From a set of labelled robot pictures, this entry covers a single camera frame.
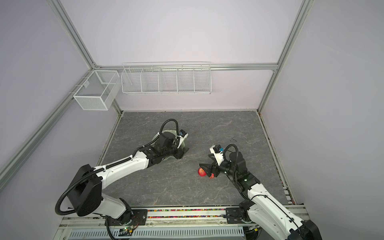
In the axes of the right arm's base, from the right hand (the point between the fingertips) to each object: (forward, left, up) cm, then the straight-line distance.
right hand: (205, 160), depth 77 cm
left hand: (+9, +12, -1) cm, 15 cm away
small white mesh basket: (+46, +70, +11) cm, 84 cm away
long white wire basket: (+52, +29, +16) cm, 62 cm away
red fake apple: (-2, +2, -11) cm, 12 cm away
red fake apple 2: (-9, -3, +2) cm, 10 cm away
